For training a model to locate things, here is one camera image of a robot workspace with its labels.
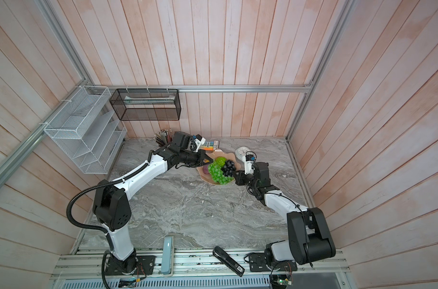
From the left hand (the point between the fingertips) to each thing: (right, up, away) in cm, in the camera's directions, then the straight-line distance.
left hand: (213, 164), depth 81 cm
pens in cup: (-28, +15, +18) cm, 37 cm away
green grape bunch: (+2, -5, +6) cm, 8 cm away
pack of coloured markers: (-2, +10, +33) cm, 34 cm away
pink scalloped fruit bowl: (0, +4, +25) cm, 25 cm away
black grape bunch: (+8, -3, +16) cm, 18 cm away
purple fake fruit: (-4, -4, +14) cm, 15 cm away
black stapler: (+2, -37, -9) cm, 38 cm away
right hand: (+10, -4, +8) cm, 13 cm away
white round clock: (+17, +6, +29) cm, 34 cm away
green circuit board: (+28, -47, -12) cm, 56 cm away
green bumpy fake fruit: (+4, +1, +18) cm, 19 cm away
